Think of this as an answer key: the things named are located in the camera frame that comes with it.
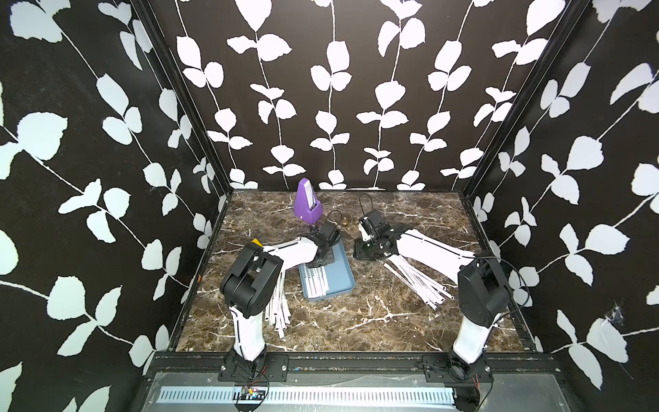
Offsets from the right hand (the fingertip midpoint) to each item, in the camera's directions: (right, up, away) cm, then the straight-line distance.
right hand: (351, 251), depth 89 cm
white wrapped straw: (-23, -20, -5) cm, 31 cm away
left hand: (-10, -3, +8) cm, 13 cm away
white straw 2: (-14, -11, +4) cm, 18 cm away
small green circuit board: (-30, -37, -19) cm, 51 cm away
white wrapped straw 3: (+28, -14, +2) cm, 32 cm away
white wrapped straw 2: (-24, -21, -5) cm, 32 cm away
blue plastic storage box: (-4, -10, +4) cm, 11 cm away
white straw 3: (-9, -11, +3) cm, 15 cm away
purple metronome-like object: (-18, +16, +15) cm, 28 cm away
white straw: (-15, -11, +3) cm, 19 cm away
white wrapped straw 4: (+28, -14, +2) cm, 31 cm away
